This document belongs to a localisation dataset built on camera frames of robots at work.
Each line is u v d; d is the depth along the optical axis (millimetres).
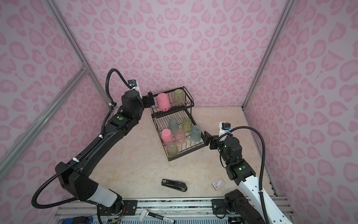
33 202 364
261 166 511
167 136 898
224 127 607
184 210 730
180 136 970
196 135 969
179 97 962
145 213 689
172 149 844
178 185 767
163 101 859
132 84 603
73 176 397
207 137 640
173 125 984
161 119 831
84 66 906
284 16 719
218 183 803
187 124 979
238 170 518
